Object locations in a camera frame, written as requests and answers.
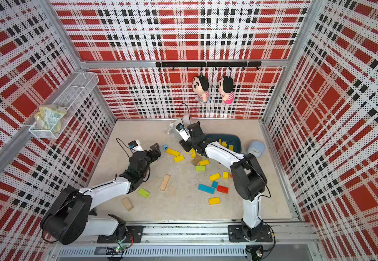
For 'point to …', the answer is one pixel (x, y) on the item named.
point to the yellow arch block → (193, 153)
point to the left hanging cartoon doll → (200, 85)
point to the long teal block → (206, 188)
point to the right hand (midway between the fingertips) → (186, 138)
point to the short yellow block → (178, 158)
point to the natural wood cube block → (127, 203)
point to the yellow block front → (214, 200)
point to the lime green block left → (144, 193)
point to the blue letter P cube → (165, 147)
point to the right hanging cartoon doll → (226, 89)
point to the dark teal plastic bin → (232, 140)
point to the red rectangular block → (222, 189)
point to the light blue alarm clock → (257, 148)
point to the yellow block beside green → (204, 162)
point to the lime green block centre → (200, 168)
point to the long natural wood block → (164, 182)
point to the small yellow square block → (225, 175)
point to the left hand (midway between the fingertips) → (156, 146)
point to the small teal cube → (214, 184)
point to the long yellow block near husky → (171, 151)
